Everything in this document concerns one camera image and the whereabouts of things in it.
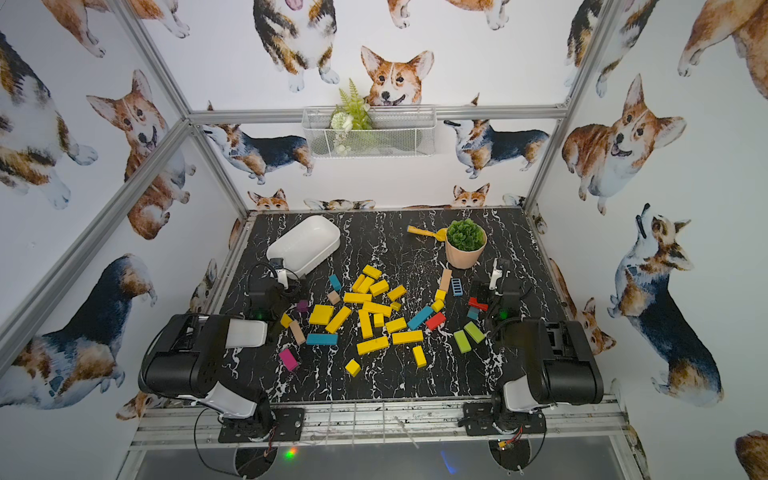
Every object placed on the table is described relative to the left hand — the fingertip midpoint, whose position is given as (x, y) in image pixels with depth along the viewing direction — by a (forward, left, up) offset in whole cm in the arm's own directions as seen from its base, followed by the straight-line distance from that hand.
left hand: (292, 269), depth 95 cm
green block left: (-21, -52, -7) cm, 56 cm away
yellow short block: (-26, -39, -6) cm, 47 cm away
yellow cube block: (-28, -21, -5) cm, 36 cm away
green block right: (-19, -56, -6) cm, 59 cm away
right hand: (-3, -62, +1) cm, 62 cm away
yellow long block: (-22, -26, -7) cm, 35 cm away
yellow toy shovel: (+19, -50, -8) cm, 54 cm away
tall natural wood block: (-1, -49, -7) cm, 50 cm away
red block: (-15, -45, -7) cm, 48 cm away
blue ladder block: (-4, -52, -6) cm, 53 cm away
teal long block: (-20, -11, -8) cm, 24 cm away
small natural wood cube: (-7, -13, -6) cm, 16 cm away
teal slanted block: (-15, -40, -6) cm, 43 cm away
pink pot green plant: (+7, -55, +3) cm, 56 cm away
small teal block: (-2, -13, -6) cm, 14 cm away
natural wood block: (-18, -3, -7) cm, 19 cm away
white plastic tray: (+15, 0, -7) cm, 16 cm away
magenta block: (-25, -2, -7) cm, 26 cm away
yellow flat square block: (-11, -9, -9) cm, 17 cm away
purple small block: (-10, -4, -6) cm, 12 cm away
